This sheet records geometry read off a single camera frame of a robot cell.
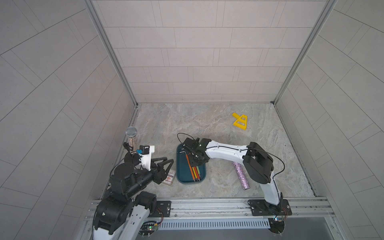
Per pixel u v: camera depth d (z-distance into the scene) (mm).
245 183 777
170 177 792
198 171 819
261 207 693
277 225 676
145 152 511
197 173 807
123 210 411
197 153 620
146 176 514
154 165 525
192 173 822
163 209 708
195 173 821
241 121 1055
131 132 657
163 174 531
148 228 651
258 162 502
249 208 723
